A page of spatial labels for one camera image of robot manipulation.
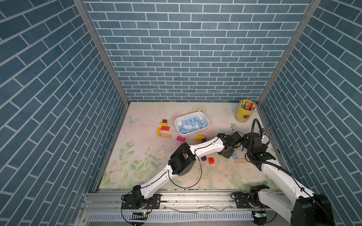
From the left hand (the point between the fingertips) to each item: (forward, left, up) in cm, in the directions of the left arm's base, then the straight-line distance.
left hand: (228, 155), depth 91 cm
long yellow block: (+17, +48, 0) cm, 51 cm away
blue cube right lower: (-1, -3, +1) cm, 4 cm away
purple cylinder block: (-3, +17, +1) cm, 17 cm away
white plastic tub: (+25, +24, +2) cm, 35 cm away
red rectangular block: (+21, +44, 0) cm, 48 cm away
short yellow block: (+24, +46, 0) cm, 52 cm away
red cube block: (-4, +12, +2) cm, 13 cm away
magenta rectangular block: (+12, +32, 0) cm, 34 cm away
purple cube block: (+26, +45, +1) cm, 52 cm away
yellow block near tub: (+13, +18, +1) cm, 22 cm away
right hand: (+5, -13, +12) cm, 18 cm away
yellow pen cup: (+32, -17, +10) cm, 38 cm away
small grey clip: (+20, -6, +3) cm, 21 cm away
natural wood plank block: (+14, +42, 0) cm, 45 cm away
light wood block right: (-4, -6, 0) cm, 7 cm away
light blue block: (+23, +16, +3) cm, 29 cm away
